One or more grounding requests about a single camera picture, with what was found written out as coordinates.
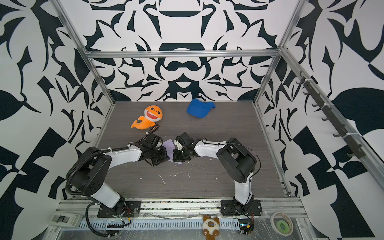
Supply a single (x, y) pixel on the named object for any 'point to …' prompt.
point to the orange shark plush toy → (152, 114)
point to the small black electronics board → (246, 226)
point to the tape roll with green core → (281, 224)
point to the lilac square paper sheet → (169, 146)
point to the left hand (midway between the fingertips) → (171, 155)
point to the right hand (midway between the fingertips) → (173, 158)
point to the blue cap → (199, 108)
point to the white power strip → (67, 219)
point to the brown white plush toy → (210, 227)
